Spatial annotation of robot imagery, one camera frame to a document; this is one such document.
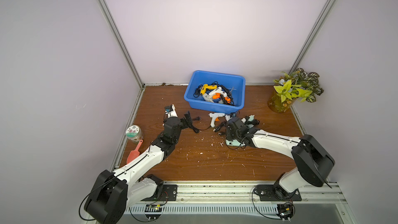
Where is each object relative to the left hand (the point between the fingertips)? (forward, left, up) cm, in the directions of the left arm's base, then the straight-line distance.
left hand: (184, 112), depth 83 cm
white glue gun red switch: (+22, -13, -13) cm, 29 cm away
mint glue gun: (+4, -40, -14) cm, 42 cm away
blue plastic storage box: (+36, -35, -13) cm, 52 cm away
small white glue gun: (+8, -18, -16) cm, 26 cm away
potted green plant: (+19, -69, +2) cm, 72 cm away
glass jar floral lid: (-8, +29, -10) cm, 32 cm away
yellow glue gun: (+32, -11, -12) cm, 36 cm away
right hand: (-2, -25, -12) cm, 28 cm away
